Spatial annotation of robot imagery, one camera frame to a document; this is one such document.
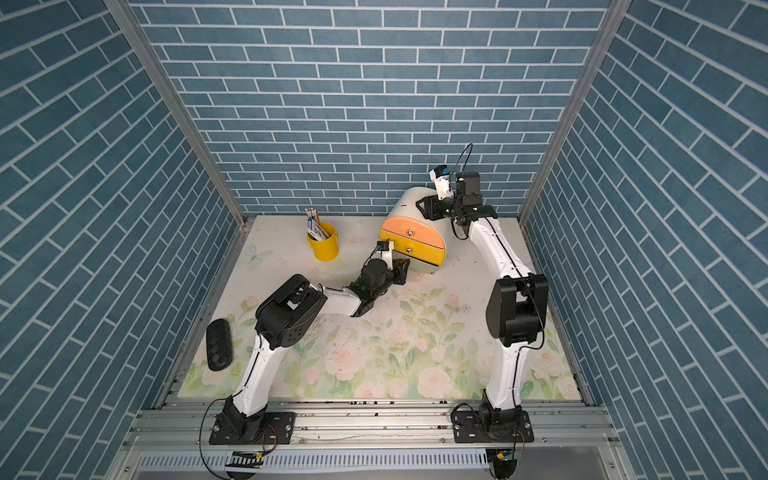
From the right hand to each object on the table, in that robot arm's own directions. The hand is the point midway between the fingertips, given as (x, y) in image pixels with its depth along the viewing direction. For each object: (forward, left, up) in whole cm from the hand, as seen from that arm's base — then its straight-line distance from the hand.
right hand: (427, 202), depth 91 cm
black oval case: (-40, +58, -23) cm, 74 cm away
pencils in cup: (-6, +36, -8) cm, 37 cm away
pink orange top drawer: (-8, +4, -4) cm, 9 cm away
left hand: (-10, +3, -18) cm, 21 cm away
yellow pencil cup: (-4, +35, -21) cm, 41 cm away
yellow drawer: (-11, 0, -11) cm, 15 cm away
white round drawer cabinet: (0, +7, -3) cm, 7 cm away
